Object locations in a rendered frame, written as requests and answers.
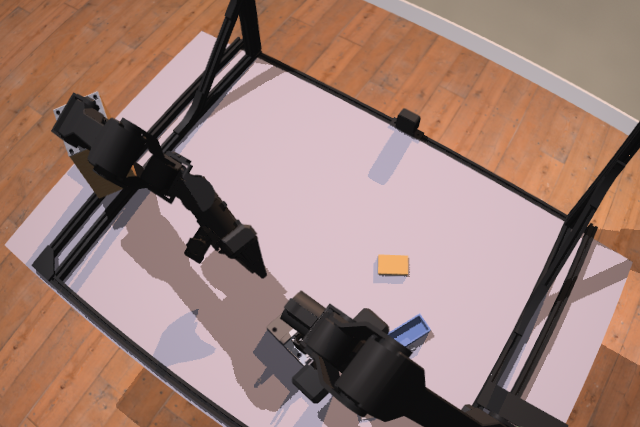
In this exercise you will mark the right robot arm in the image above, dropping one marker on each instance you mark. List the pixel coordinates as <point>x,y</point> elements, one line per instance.
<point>116,146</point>

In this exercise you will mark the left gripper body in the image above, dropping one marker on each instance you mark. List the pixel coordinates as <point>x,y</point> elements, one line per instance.
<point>307,381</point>

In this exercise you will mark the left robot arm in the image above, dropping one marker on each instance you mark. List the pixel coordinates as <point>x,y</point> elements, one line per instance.
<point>377,382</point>

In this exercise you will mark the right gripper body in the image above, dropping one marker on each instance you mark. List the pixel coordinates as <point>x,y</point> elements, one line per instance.
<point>220,220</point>

